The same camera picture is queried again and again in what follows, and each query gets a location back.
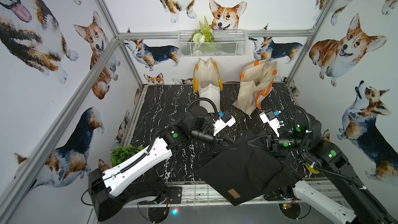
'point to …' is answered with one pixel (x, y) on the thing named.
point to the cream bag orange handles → (256, 82)
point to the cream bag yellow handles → (208, 83)
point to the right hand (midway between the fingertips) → (248, 143)
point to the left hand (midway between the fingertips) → (237, 147)
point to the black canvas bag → (245, 171)
